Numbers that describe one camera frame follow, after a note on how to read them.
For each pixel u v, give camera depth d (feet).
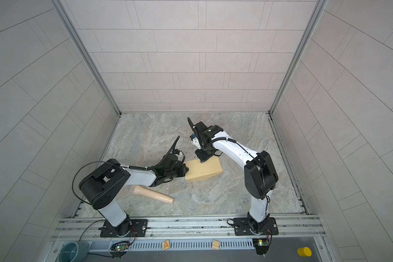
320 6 2.32
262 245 2.23
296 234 2.28
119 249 2.12
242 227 2.33
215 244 2.19
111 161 1.66
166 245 2.19
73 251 2.10
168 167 2.36
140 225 2.36
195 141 2.57
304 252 2.03
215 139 1.88
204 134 2.00
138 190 2.59
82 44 2.71
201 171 2.85
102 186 1.50
